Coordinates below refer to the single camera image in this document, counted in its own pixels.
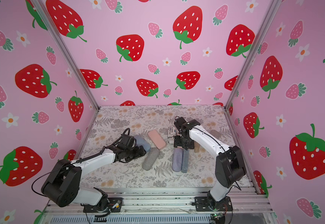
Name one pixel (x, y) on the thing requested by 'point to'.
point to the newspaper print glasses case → (172, 134)
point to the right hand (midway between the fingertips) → (189, 145)
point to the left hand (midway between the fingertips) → (143, 153)
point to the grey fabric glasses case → (151, 159)
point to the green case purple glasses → (185, 161)
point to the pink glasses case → (157, 139)
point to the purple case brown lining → (177, 159)
